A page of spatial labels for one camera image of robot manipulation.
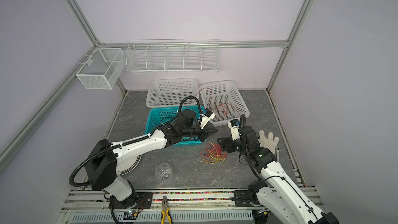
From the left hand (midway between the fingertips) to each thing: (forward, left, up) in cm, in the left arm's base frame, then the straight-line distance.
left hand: (217, 133), depth 75 cm
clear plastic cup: (-10, +30, -22) cm, 38 cm away
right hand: (-1, -4, -5) cm, 7 cm away
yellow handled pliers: (-28, +26, -19) cm, 43 cm away
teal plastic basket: (+21, +36, -13) cm, 44 cm away
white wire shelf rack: (+51, +21, +11) cm, 56 cm away
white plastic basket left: (+48, +32, -20) cm, 61 cm away
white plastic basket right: (+39, -10, -20) cm, 45 cm away
